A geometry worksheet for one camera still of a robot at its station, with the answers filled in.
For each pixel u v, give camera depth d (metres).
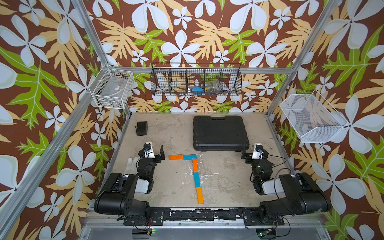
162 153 0.86
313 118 0.79
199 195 0.81
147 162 0.69
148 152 0.73
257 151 0.74
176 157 0.96
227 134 0.99
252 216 0.73
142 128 1.08
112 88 0.86
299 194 0.44
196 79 0.99
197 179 0.86
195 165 0.92
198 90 0.94
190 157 0.96
